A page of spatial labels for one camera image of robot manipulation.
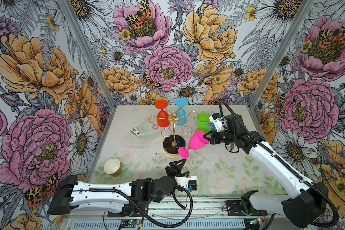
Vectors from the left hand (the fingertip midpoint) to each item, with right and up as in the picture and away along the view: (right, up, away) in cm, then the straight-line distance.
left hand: (182, 165), depth 70 cm
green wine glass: (+14, +22, +23) cm, 35 cm away
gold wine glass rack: (-4, +5, +27) cm, 28 cm away
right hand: (+12, +11, +6) cm, 17 cm away
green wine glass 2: (+14, +16, +20) cm, 29 cm away
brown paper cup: (-41, -7, +17) cm, 45 cm away
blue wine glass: (0, +23, +6) cm, 24 cm away
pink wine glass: (+7, +12, 0) cm, 14 cm away
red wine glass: (-10, +22, +7) cm, 25 cm away
